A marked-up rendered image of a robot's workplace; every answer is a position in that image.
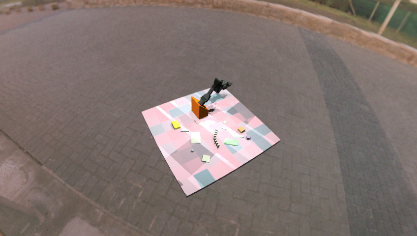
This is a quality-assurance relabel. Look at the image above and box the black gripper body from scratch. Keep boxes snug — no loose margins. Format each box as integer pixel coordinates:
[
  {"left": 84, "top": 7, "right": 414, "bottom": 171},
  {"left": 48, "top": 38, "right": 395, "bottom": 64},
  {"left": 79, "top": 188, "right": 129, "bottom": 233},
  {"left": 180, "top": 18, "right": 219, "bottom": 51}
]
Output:
[{"left": 223, "top": 82, "right": 231, "bottom": 90}]

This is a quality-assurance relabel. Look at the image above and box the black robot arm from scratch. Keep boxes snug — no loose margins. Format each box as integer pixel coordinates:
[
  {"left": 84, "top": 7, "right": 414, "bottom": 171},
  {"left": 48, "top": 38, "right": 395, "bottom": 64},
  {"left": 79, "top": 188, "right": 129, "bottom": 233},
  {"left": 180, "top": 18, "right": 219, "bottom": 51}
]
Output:
[{"left": 198, "top": 77, "right": 226, "bottom": 106}]

